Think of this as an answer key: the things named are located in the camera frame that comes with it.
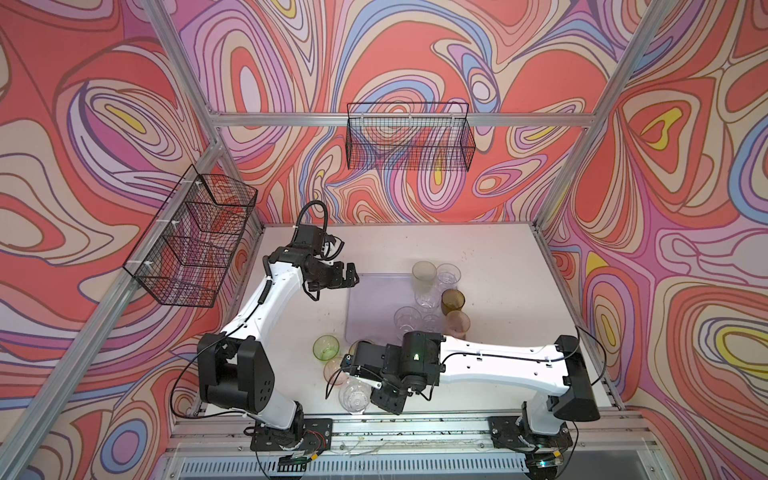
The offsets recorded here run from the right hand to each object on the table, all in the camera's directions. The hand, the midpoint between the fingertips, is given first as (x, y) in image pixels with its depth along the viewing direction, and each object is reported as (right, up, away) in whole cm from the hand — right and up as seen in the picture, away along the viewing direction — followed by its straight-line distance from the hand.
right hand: (391, 399), depth 66 cm
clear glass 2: (+13, +19, +29) cm, 37 cm away
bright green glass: (-18, +6, +18) cm, 26 cm away
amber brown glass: (+20, +18, +28) cm, 39 cm away
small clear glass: (+13, +11, +24) cm, 30 cm away
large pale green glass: (+11, +25, +29) cm, 40 cm away
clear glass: (+20, +25, +35) cm, 47 cm away
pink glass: (+21, +11, +24) cm, 33 cm away
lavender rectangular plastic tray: (-6, +17, +33) cm, 37 cm away
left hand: (-12, +25, +18) cm, 33 cm away
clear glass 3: (+5, +13, +22) cm, 26 cm away
